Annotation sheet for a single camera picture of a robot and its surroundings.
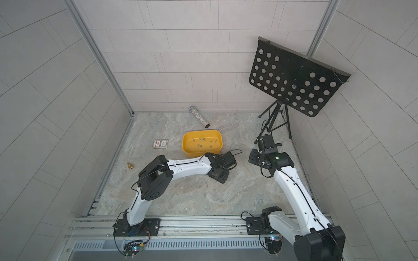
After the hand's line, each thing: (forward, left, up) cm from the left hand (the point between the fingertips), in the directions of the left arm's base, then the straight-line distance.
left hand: (225, 177), depth 89 cm
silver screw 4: (+24, +13, +3) cm, 27 cm away
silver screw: (+19, +16, +2) cm, 25 cm away
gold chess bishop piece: (+5, +52, +3) cm, 53 cm away
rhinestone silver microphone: (+40, +16, +5) cm, 44 cm away
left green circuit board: (-31, +39, +3) cm, 50 cm away
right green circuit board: (-30, -19, +5) cm, 36 cm away
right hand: (+4, -13, +17) cm, 21 cm away
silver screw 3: (+18, +8, +3) cm, 20 cm away
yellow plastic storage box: (+21, +17, +3) cm, 27 cm away
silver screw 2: (+24, +20, +2) cm, 31 cm away
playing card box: (+20, +39, +3) cm, 44 cm away
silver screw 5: (+22, +6, +2) cm, 23 cm away
